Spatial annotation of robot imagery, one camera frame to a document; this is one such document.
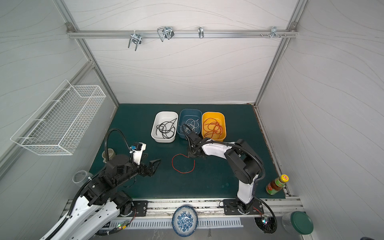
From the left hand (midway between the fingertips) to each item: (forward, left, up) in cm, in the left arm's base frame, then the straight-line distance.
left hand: (156, 155), depth 72 cm
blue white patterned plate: (-25, -15, -18) cm, 34 cm away
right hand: (+13, -17, -18) cm, 28 cm away
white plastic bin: (+36, +8, -15) cm, 40 cm away
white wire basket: (+6, +44, +13) cm, 47 cm away
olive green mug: (+6, +31, -13) cm, 35 cm away
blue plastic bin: (+39, -10, -14) cm, 43 cm away
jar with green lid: (-25, -64, -9) cm, 69 cm away
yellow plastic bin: (+38, -37, -15) cm, 55 cm away
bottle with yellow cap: (-10, -59, -7) cm, 60 cm away
